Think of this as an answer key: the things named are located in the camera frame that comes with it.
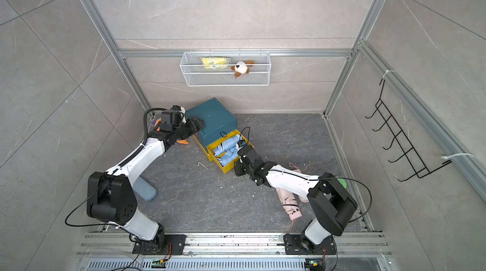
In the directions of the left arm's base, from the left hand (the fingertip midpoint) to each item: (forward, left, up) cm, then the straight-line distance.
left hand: (201, 121), depth 88 cm
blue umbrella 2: (-14, -13, -9) cm, 21 cm away
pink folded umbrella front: (-34, -39, -18) cm, 55 cm away
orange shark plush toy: (-13, +12, +14) cm, 22 cm away
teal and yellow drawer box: (-2, -9, +1) cm, 9 cm away
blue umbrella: (-8, -11, -9) cm, 17 cm away
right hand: (-16, -17, -12) cm, 26 cm away
